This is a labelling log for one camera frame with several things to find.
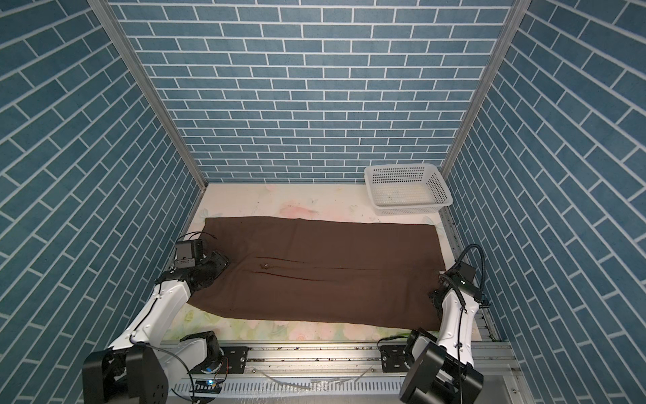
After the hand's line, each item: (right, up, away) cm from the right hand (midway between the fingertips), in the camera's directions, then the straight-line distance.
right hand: (444, 310), depth 80 cm
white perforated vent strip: (-48, -18, -9) cm, 53 cm away
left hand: (-73, +14, +7) cm, 75 cm away
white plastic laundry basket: (-1, +42, +40) cm, 58 cm away
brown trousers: (-18, +9, +11) cm, 23 cm away
